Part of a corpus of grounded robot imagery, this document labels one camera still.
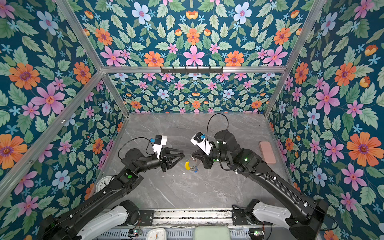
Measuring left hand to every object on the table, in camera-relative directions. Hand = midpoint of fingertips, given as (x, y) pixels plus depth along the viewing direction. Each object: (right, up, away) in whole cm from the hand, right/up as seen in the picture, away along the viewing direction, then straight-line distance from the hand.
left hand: (183, 154), depth 60 cm
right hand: (+4, 0, +4) cm, 6 cm away
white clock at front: (-13, -38, +7) cm, 41 cm away
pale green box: (+12, -38, +7) cm, 40 cm away
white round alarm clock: (-48, -20, +22) cm, 56 cm away
